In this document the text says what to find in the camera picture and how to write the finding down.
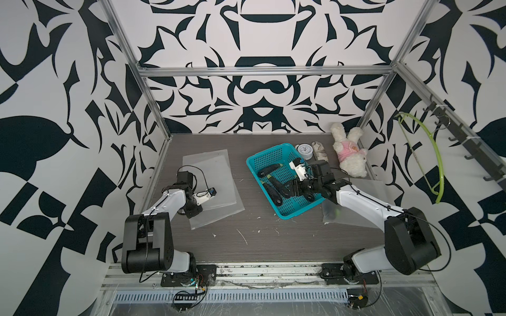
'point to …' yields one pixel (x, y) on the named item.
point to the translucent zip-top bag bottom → (223, 205)
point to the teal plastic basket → (275, 162)
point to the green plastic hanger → (433, 188)
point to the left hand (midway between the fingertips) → (188, 202)
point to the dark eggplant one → (269, 169)
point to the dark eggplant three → (282, 188)
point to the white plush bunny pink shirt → (352, 158)
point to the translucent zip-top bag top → (335, 213)
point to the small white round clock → (306, 150)
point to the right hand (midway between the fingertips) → (285, 182)
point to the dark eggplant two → (273, 193)
